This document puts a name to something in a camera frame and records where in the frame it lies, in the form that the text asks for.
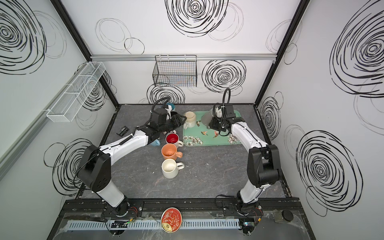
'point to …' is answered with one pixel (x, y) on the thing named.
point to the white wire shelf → (65, 108)
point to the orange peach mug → (169, 151)
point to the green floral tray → (200, 135)
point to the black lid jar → (282, 216)
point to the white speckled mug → (170, 168)
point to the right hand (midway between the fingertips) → (207, 123)
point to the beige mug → (191, 121)
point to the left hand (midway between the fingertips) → (186, 119)
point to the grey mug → (206, 117)
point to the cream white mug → (173, 138)
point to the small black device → (123, 131)
